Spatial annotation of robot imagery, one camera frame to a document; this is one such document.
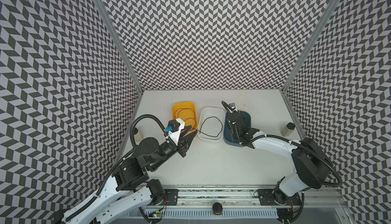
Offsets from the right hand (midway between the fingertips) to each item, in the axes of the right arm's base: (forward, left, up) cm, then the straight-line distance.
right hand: (236, 113), depth 88 cm
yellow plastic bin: (+11, +31, -12) cm, 35 cm away
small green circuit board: (-47, +41, -10) cm, 63 cm away
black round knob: (-45, +14, -5) cm, 48 cm away
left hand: (-23, +23, +21) cm, 38 cm away
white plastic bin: (+1, +14, -13) cm, 19 cm away
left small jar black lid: (-9, +58, -2) cm, 58 cm away
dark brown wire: (-6, +18, -13) cm, 23 cm away
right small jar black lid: (-8, -30, -8) cm, 32 cm away
